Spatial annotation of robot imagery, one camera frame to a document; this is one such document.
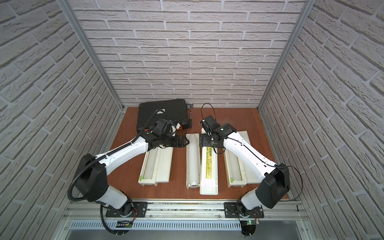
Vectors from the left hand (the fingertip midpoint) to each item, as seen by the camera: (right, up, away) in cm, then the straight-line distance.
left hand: (186, 140), depth 83 cm
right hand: (+14, 0, -3) cm, 14 cm away
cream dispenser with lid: (-16, -14, -2) cm, 22 cm away
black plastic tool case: (-11, +20, +31) cm, 39 cm away
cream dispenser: (0, -12, +3) cm, 12 cm away
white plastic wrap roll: (+4, -18, -2) cm, 18 cm away
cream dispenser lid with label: (+12, -14, -11) cm, 22 cm away
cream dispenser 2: (+30, -17, -3) cm, 34 cm away
